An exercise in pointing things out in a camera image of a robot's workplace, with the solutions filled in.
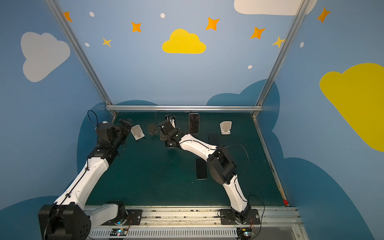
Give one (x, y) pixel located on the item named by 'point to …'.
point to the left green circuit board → (118, 232)
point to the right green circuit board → (244, 233)
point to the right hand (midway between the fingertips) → (168, 130)
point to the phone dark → (201, 169)
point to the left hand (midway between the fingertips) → (131, 124)
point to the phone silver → (194, 122)
